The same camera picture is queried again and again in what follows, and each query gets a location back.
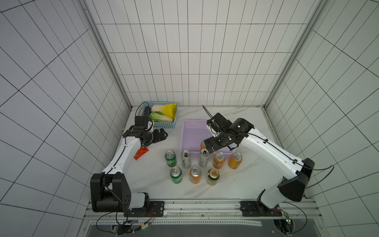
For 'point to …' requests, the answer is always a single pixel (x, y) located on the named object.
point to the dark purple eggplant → (147, 110)
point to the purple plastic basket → (192, 133)
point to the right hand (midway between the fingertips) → (209, 145)
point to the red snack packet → (141, 151)
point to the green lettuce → (159, 116)
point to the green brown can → (213, 176)
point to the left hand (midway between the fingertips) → (159, 139)
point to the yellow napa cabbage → (169, 109)
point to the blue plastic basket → (157, 124)
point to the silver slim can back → (186, 156)
